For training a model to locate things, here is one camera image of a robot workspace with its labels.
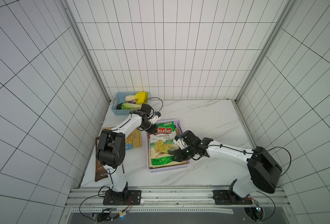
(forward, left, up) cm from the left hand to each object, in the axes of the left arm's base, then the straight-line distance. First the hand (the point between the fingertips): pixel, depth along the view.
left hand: (152, 132), depth 92 cm
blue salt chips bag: (-4, +13, -4) cm, 14 cm away
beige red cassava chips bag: (-22, -1, -1) cm, 22 cm away
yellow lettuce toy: (+32, +10, +3) cm, 34 cm away
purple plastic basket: (+8, -18, -4) cm, 20 cm away
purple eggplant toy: (+28, +30, -5) cm, 41 cm away
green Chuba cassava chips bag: (-8, -5, -1) cm, 9 cm away
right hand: (-19, -13, 0) cm, 23 cm away
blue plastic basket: (+37, +31, -3) cm, 48 cm away
